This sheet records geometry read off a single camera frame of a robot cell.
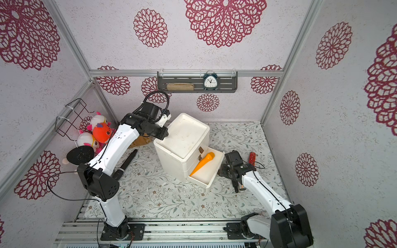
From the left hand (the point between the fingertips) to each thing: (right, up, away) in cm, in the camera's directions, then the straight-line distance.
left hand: (165, 134), depth 82 cm
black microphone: (+38, -28, +5) cm, 48 cm away
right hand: (+32, -19, +3) cm, 37 cm away
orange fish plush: (-39, +2, +8) cm, 39 cm away
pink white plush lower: (-44, -2, +2) cm, 44 cm away
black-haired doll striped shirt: (-40, -10, -7) cm, 42 cm away
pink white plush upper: (-45, +9, +13) cm, 47 cm away
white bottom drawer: (+22, -24, +10) cm, 34 cm away
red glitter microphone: (+51, -15, +15) cm, 55 cm away
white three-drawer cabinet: (+8, -9, -6) cm, 13 cm away
